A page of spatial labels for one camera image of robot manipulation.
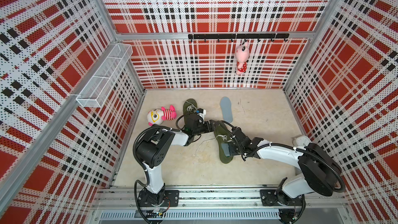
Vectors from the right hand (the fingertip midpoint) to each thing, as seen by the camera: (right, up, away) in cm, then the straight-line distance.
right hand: (233, 147), depth 88 cm
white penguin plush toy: (-48, +18, +7) cm, 52 cm away
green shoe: (-7, +7, -3) cm, 10 cm away
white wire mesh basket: (-82, +33, +3) cm, 88 cm away
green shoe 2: (-27, +24, +14) cm, 39 cm away
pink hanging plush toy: (+6, +55, +2) cm, 56 cm away
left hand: (-9, +13, +5) cm, 17 cm away
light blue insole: (-1, +25, +24) cm, 35 cm away
